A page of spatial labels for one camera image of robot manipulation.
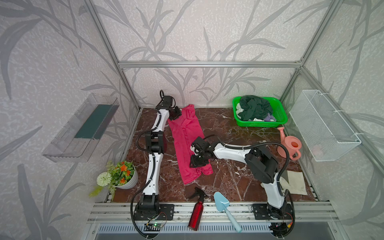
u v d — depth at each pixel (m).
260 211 0.75
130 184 0.75
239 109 1.16
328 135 0.63
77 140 0.64
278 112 1.09
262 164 0.51
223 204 0.77
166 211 0.74
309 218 0.75
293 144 0.87
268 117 1.08
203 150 0.72
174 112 1.05
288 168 0.89
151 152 0.73
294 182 0.84
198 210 0.72
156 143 0.74
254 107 1.04
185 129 1.06
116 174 0.71
